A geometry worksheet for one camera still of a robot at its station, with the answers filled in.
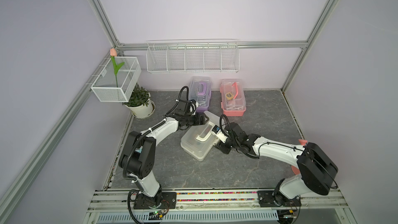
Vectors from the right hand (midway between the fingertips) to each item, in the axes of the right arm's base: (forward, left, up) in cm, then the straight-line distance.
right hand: (217, 141), depth 87 cm
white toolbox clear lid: (-1, +10, +6) cm, 12 cm away
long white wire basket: (+48, +15, +24) cm, 55 cm away
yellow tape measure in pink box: (+34, -10, +1) cm, 35 cm away
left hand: (+10, +7, +5) cm, 14 cm away
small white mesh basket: (+15, +55, +29) cm, 64 cm away
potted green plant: (+21, +47, +8) cm, 52 cm away
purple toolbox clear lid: (+40, +11, 0) cm, 42 cm away
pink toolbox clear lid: (+35, -13, +1) cm, 37 cm away
